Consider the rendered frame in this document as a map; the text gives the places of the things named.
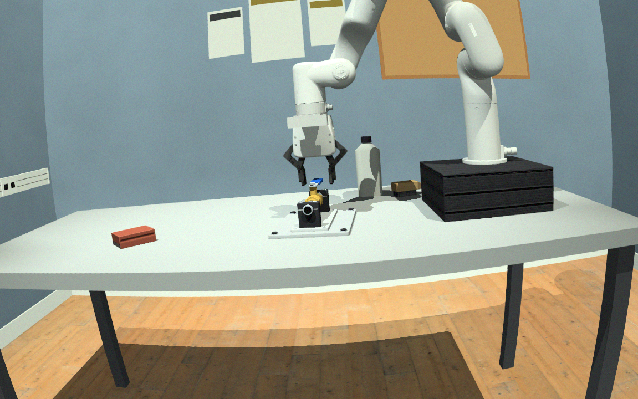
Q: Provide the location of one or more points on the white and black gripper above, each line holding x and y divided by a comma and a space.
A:
315, 141

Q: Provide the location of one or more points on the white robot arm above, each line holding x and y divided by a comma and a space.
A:
479, 60

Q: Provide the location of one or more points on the orange-brown grooved block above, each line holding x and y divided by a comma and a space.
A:
133, 236

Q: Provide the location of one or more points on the white plastic bottle with black cap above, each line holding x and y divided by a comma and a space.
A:
368, 168

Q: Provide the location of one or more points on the brass ball valve with blue handle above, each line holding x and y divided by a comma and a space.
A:
315, 214

